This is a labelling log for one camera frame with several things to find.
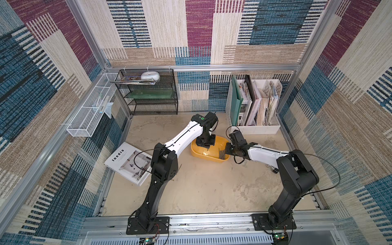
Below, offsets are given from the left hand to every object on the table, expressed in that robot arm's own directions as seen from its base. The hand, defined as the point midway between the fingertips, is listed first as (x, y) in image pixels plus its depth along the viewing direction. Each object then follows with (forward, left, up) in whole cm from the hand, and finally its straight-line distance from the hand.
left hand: (210, 145), depth 90 cm
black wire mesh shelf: (+37, +39, +11) cm, 55 cm away
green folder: (+17, -14, +20) cm, 29 cm away
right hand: (+3, -11, -7) cm, 13 cm away
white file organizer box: (+17, -24, +15) cm, 33 cm away
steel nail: (-1, -7, -9) cm, 12 cm away
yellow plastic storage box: (+1, -2, -11) cm, 11 cm away
